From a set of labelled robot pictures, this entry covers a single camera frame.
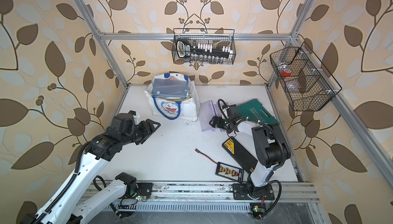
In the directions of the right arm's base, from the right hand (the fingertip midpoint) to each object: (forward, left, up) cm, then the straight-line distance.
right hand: (216, 124), depth 97 cm
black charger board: (-28, -5, 0) cm, 29 cm away
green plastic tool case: (+8, -25, +4) cm, 27 cm away
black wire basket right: (+2, -44, +32) cm, 54 cm away
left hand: (-13, +31, +22) cm, 40 cm away
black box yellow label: (-22, -15, -3) cm, 27 cm away
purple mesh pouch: (+12, +5, -1) cm, 13 cm away
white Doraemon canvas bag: (+4, +17, +13) cm, 22 cm away
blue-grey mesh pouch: (+18, +28, +16) cm, 37 cm away
